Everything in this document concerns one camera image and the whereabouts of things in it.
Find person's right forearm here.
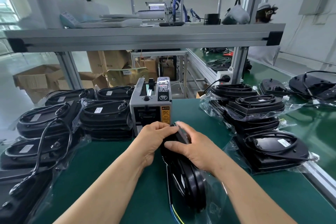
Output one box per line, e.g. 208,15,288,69
210,155,297,224

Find white power socket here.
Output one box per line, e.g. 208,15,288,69
217,71,233,84

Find white handset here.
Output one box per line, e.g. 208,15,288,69
60,12,81,28

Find black cup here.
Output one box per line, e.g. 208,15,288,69
204,13,221,25

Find unbagged black lamps with cables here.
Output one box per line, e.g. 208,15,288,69
260,70,336,103

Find aluminium table edge rail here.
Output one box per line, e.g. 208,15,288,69
306,161,336,206

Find person's left forearm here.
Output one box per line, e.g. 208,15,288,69
54,150,150,224

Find grey tape dispenser machine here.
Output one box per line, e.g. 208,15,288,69
129,77,173,137

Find bundle of black cables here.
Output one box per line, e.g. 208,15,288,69
207,58,233,72

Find person's left hand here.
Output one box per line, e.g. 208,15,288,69
127,121,180,168

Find grey barcode scanner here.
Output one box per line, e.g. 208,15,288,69
222,5,251,25

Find white flat scale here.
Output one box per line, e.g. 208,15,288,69
79,14,144,28

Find person's right hand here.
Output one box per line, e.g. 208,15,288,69
164,121,232,176

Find grey metal shelf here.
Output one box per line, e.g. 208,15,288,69
4,23,287,53

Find window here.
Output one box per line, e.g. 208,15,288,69
0,0,21,55

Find group of bagged black lamps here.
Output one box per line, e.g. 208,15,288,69
201,82,320,175

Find white box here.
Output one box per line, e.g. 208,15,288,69
57,0,110,21

